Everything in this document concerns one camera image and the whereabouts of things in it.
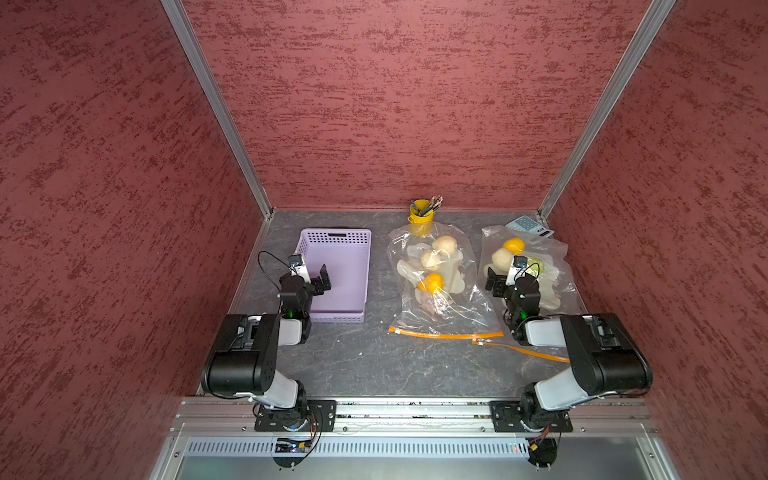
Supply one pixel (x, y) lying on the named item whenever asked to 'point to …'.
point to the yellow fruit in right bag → (515, 245)
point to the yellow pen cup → (421, 218)
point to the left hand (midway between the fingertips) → (310, 271)
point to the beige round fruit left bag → (445, 242)
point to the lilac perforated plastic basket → (346, 253)
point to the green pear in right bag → (536, 266)
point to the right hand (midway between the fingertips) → (503, 272)
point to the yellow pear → (433, 283)
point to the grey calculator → (525, 223)
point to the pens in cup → (427, 207)
